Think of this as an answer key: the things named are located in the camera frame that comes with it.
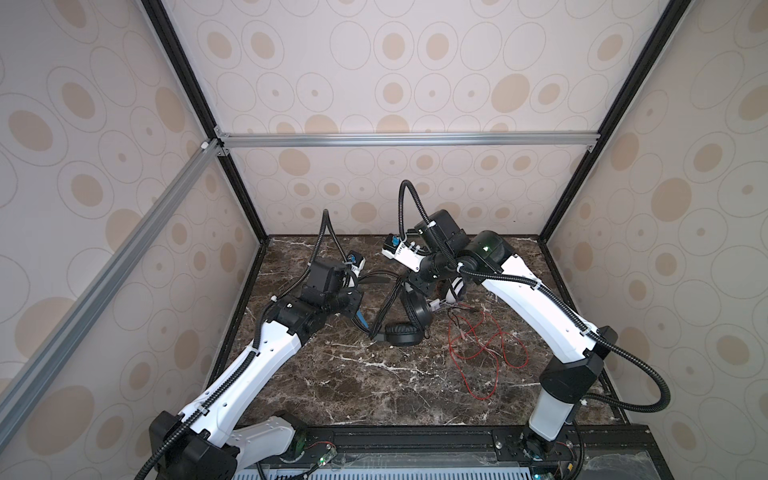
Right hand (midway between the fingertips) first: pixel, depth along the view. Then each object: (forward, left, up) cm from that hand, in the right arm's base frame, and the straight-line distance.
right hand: (407, 272), depth 72 cm
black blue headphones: (-10, 0, -4) cm, 11 cm away
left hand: (-1, +11, -4) cm, 12 cm away
